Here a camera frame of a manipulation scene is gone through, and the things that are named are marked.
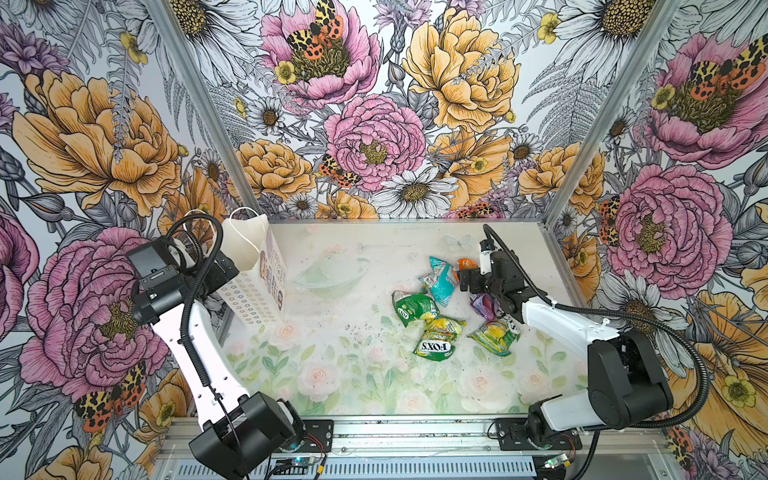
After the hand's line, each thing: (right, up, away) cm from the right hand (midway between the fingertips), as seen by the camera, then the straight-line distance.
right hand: (472, 279), depth 91 cm
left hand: (-64, +1, -21) cm, 67 cm away
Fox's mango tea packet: (+5, -15, -6) cm, 17 cm away
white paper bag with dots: (-60, -3, -10) cm, 61 cm away
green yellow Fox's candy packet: (-11, -16, -6) cm, 20 cm away
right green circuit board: (+15, -41, -20) cm, 48 cm away
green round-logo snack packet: (-18, -9, +1) cm, 20 cm away
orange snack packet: (0, +4, +9) cm, 10 cm away
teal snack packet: (-8, -1, +7) cm, 11 cm away
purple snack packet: (+4, -8, 0) cm, 9 cm away
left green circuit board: (-48, -43, -19) cm, 67 cm away
